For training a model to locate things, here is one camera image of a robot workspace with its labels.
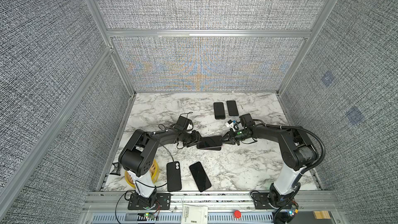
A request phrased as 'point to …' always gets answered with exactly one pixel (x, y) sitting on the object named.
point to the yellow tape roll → (154, 171)
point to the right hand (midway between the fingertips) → (221, 141)
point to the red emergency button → (237, 214)
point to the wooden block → (322, 214)
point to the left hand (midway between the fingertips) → (201, 141)
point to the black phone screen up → (232, 108)
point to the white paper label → (192, 214)
